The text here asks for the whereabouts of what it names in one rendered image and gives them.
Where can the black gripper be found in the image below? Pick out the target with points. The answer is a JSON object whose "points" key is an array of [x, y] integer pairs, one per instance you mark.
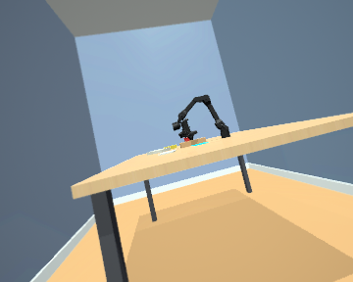
{"points": [[190, 133]]}

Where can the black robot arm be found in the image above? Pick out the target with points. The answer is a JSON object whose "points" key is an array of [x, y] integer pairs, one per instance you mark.
{"points": [[206, 100]]}

